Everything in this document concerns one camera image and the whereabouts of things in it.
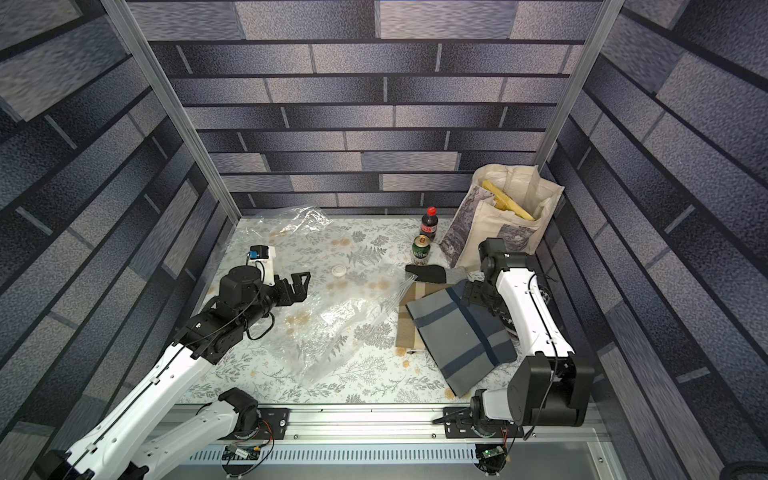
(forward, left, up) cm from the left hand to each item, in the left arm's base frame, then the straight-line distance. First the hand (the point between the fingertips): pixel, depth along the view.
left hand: (297, 274), depth 73 cm
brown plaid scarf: (-6, -29, -22) cm, 37 cm away
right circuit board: (-36, -50, -29) cm, 68 cm away
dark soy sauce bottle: (+33, -38, -15) cm, 52 cm away
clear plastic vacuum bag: (+41, +18, -23) cm, 50 cm away
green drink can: (+21, -34, -14) cm, 43 cm away
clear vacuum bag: (-4, -2, -25) cm, 26 cm away
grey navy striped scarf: (-10, -45, -20) cm, 50 cm away
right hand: (-2, -50, -11) cm, 51 cm away
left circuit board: (-35, +14, -25) cm, 45 cm away
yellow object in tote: (+28, -59, 0) cm, 66 cm away
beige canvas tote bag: (+22, -51, -3) cm, 56 cm away
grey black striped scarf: (+16, -40, -23) cm, 49 cm away
